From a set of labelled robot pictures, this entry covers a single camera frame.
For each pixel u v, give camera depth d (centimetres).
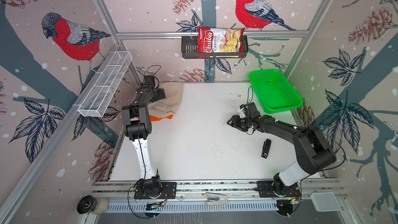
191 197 73
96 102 71
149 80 85
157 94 95
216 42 88
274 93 115
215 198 70
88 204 61
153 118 99
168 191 73
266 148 84
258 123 67
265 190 73
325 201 70
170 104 102
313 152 45
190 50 95
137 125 59
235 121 82
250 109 74
